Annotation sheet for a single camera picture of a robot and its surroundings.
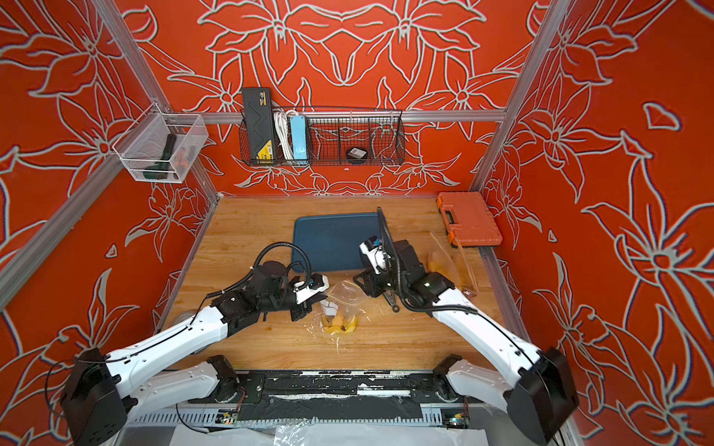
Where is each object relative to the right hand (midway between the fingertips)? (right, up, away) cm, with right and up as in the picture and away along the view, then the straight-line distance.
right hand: (356, 275), depth 76 cm
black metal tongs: (+11, -9, +12) cm, 19 cm away
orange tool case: (+44, +15, +29) cm, 55 cm away
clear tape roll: (-53, -15, +8) cm, 56 cm away
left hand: (-9, -5, 0) cm, 10 cm away
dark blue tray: (-9, +7, +32) cm, 34 cm away
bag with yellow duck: (-2, -6, -3) cm, 6 cm away
